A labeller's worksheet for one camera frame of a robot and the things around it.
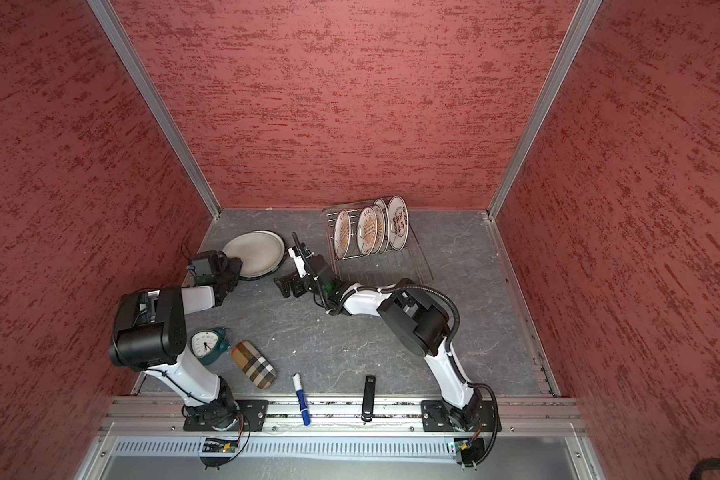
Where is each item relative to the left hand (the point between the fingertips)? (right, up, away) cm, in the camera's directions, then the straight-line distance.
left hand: (242, 264), depth 99 cm
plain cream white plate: (+3, +4, +7) cm, 8 cm away
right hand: (+17, -4, -9) cm, 20 cm away
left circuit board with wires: (+5, -43, -26) cm, 50 cm away
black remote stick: (+43, -35, -22) cm, 60 cm away
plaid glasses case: (+13, -27, -20) cm, 36 cm away
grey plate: (+47, +22, +4) cm, 52 cm away
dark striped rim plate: (+8, -4, 0) cm, 9 cm away
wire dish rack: (+56, -2, +5) cm, 56 cm away
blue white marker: (+26, -33, -23) cm, 48 cm away
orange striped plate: (+43, +12, +6) cm, 45 cm away
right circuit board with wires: (+69, -45, -26) cm, 86 cm away
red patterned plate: (+54, +14, +7) cm, 56 cm away
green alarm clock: (-2, -21, -18) cm, 28 cm away
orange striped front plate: (+34, +10, +5) cm, 35 cm away
